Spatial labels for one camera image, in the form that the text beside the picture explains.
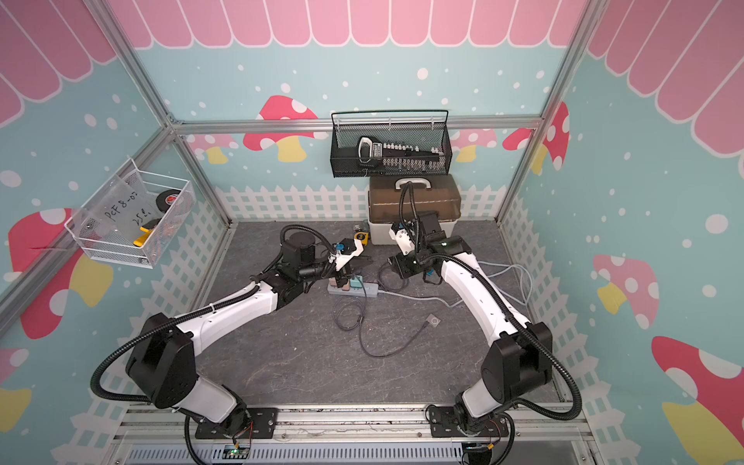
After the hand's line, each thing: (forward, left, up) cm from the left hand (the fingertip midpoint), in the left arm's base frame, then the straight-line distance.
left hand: (369, 262), depth 77 cm
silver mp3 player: (-5, -20, -23) cm, 31 cm away
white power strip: (+2, +1, -18) cm, 18 cm away
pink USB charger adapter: (+5, +9, -21) cm, 23 cm away
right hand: (+2, -8, -4) cm, 9 cm away
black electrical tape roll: (+13, +57, +9) cm, 59 cm away
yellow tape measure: (+29, +4, -22) cm, 36 cm away
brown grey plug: (-6, +9, 0) cm, 11 cm away
